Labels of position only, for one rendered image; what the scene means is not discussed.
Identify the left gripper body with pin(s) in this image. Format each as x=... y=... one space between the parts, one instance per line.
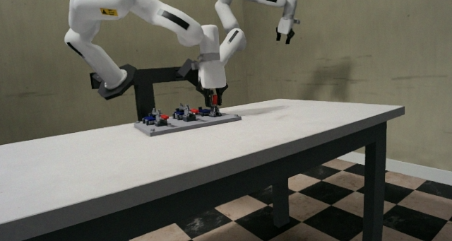
x=284 y=25

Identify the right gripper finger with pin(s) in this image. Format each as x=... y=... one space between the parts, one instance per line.
x=205 y=93
x=219 y=92

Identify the blue block with white band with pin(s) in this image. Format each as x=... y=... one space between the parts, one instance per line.
x=180 y=113

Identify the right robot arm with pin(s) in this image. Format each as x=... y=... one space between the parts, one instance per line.
x=85 y=18

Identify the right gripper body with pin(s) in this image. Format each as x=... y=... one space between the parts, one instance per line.
x=212 y=74

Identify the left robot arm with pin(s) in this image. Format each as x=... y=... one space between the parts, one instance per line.
x=235 y=40

